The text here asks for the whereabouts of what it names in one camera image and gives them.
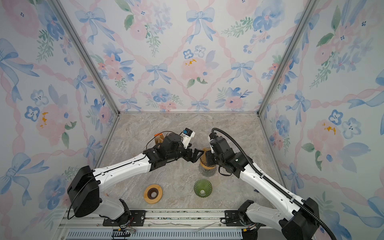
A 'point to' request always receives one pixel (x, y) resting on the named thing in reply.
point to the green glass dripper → (203, 188)
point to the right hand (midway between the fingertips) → (207, 153)
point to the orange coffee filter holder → (159, 138)
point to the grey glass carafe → (207, 172)
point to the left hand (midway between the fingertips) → (198, 147)
